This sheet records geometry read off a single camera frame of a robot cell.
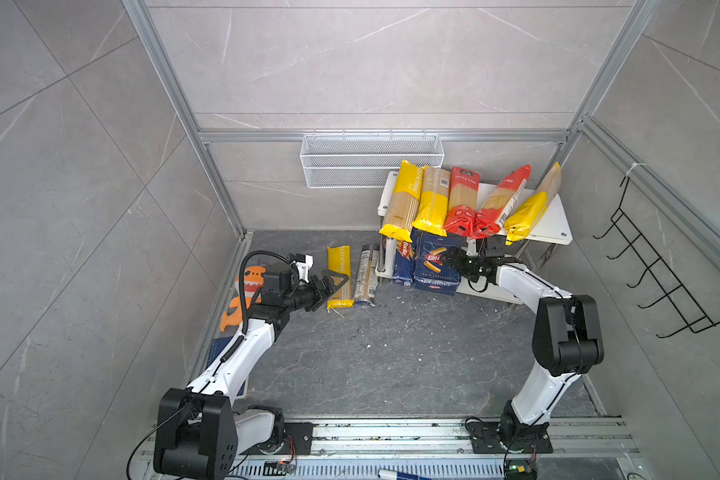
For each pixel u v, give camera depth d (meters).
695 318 0.58
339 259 1.09
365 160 1.00
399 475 0.68
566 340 0.49
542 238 0.73
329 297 0.70
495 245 0.76
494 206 0.75
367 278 1.02
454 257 0.87
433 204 0.74
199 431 0.39
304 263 0.76
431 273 0.93
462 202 0.76
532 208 0.71
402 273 0.95
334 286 0.71
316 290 0.70
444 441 0.74
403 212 0.74
